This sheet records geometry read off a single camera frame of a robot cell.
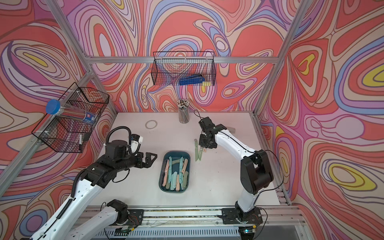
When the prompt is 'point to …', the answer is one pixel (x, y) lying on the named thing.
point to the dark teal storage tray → (174, 174)
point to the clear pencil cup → (183, 111)
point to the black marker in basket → (80, 140)
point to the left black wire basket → (66, 135)
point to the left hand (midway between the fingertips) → (151, 155)
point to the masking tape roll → (151, 124)
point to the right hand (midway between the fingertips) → (205, 148)
